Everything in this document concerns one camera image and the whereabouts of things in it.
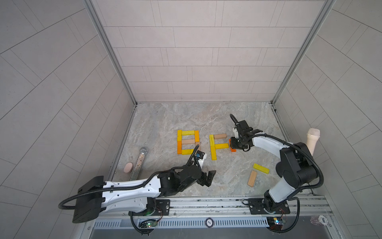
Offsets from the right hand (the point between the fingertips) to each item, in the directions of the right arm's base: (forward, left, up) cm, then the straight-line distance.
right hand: (231, 144), depth 93 cm
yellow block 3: (+4, +12, 0) cm, 12 cm away
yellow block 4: (-1, +6, +1) cm, 6 cm away
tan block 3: (+6, +6, 0) cm, 9 cm away
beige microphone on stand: (-13, -29, +28) cm, 42 cm away
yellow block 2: (+11, +27, +1) cm, 29 cm away
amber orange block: (+8, +21, +1) cm, 23 cm away
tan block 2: (+1, +20, +1) cm, 20 cm away
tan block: (+4, +27, +1) cm, 27 cm away
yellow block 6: (-16, -14, 0) cm, 21 cm away
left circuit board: (-38, +48, -2) cm, 61 cm away
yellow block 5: (-5, +12, 0) cm, 13 cm away
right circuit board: (-41, -13, -2) cm, 43 cm away
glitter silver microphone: (-14, +56, +3) cm, 58 cm away
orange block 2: (-5, 0, +1) cm, 5 cm away
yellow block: (+8, +33, +2) cm, 34 cm away
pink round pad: (-12, +61, +3) cm, 62 cm away
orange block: (-1, +33, +1) cm, 33 cm away
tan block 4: (-21, -8, -1) cm, 22 cm away
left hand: (-19, +15, +10) cm, 26 cm away
